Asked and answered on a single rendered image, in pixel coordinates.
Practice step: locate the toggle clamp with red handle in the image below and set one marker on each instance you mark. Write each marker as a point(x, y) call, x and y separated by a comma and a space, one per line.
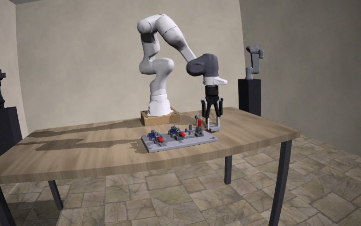
point(157, 140)

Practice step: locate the red-handled toggle clamp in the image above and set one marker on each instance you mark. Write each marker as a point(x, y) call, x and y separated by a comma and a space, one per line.
point(198, 132)
point(179, 134)

